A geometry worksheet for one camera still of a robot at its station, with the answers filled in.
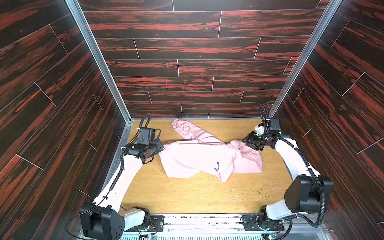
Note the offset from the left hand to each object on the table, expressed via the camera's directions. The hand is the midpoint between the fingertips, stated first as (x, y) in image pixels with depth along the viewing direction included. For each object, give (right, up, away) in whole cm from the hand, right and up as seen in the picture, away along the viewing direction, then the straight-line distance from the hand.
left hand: (160, 145), depth 81 cm
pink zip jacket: (+25, -5, +6) cm, 26 cm away
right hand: (+50, +2, +5) cm, 50 cm away
